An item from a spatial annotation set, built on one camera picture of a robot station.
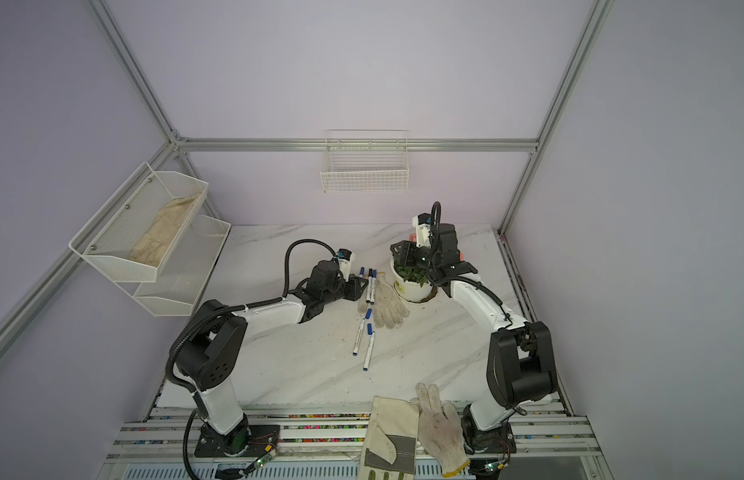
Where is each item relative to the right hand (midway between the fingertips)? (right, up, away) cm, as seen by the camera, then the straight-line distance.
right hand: (395, 245), depth 85 cm
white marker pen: (-11, -9, +22) cm, 26 cm away
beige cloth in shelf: (-64, +5, -3) cm, 64 cm away
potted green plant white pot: (+5, -11, +3) cm, 13 cm away
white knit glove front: (+11, -48, -11) cm, 50 cm away
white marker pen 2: (-8, -10, +20) cm, 24 cm away
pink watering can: (+4, +1, -7) cm, 9 cm away
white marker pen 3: (-7, -10, +19) cm, 23 cm away
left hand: (-10, -11, +8) cm, 17 cm away
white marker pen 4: (-7, -28, +7) cm, 30 cm away
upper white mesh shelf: (-68, +4, -7) cm, 69 cm away
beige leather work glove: (-2, -51, -13) cm, 53 cm away
